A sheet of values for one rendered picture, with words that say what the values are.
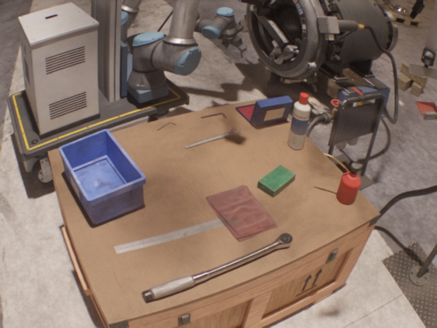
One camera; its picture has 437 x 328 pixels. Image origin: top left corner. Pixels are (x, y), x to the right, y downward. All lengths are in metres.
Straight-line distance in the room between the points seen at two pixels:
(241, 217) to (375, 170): 1.37
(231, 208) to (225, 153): 0.29
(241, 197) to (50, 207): 1.04
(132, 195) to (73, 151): 0.30
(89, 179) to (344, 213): 0.86
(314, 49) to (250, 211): 1.27
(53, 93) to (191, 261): 1.04
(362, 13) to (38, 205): 2.33
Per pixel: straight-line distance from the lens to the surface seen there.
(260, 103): 1.63
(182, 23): 1.83
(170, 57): 1.85
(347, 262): 1.58
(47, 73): 1.82
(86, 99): 1.95
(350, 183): 1.40
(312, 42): 2.34
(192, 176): 1.44
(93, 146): 1.47
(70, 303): 1.68
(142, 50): 1.95
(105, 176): 1.44
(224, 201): 1.34
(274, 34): 2.58
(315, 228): 1.33
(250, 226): 1.27
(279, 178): 1.43
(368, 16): 2.85
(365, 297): 1.83
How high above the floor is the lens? 1.40
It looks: 40 degrees down
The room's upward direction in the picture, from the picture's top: 5 degrees clockwise
